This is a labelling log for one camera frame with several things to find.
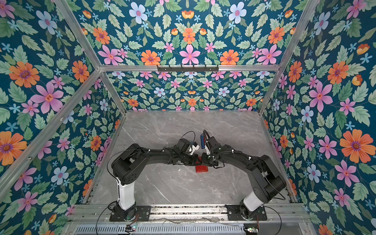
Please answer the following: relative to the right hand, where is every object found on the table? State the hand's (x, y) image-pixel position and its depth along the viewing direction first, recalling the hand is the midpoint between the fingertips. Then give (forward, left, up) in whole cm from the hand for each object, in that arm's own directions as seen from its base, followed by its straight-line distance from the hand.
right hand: (204, 160), depth 89 cm
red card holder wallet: (-4, +1, -3) cm, 5 cm away
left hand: (-1, 0, -1) cm, 2 cm away
